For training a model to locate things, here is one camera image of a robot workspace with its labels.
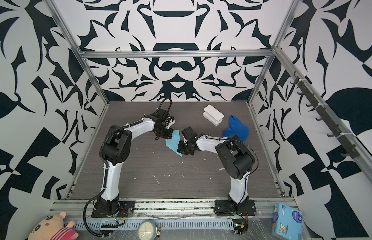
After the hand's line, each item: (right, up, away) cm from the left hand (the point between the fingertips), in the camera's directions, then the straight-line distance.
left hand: (172, 133), depth 100 cm
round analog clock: (-8, -39, -34) cm, 52 cm away
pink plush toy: (-46, -36, -36) cm, 69 cm away
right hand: (+5, -10, -7) cm, 13 cm away
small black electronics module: (+35, -41, -29) cm, 61 cm away
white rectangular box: (+28, +12, +5) cm, 31 cm away
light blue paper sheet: (+1, -6, -3) cm, 7 cm away
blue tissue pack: (+54, -35, -34) cm, 73 cm away
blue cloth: (+44, +3, +2) cm, 44 cm away
